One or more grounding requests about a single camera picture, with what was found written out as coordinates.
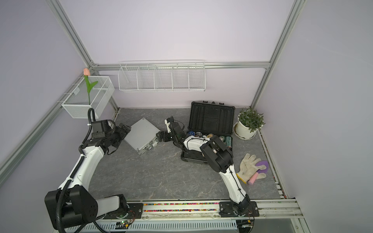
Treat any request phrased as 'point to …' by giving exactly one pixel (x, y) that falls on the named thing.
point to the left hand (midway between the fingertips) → (127, 132)
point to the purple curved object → (262, 162)
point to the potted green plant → (249, 122)
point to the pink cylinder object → (253, 179)
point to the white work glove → (248, 167)
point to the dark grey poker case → (210, 118)
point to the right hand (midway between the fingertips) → (160, 132)
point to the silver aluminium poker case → (142, 136)
